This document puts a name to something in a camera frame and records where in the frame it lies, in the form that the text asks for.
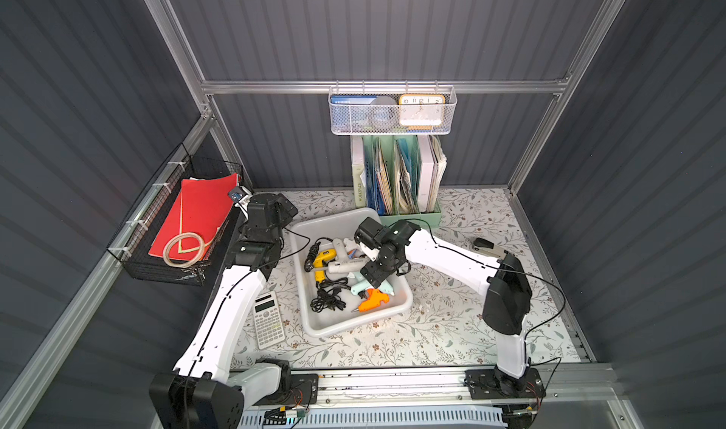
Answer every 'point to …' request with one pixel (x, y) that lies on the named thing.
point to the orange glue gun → (373, 300)
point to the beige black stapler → (486, 247)
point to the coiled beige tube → (177, 264)
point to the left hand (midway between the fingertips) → (267, 205)
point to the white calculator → (268, 325)
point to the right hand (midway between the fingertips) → (384, 266)
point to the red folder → (201, 208)
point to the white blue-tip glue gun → (343, 264)
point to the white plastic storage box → (331, 307)
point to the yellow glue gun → (320, 258)
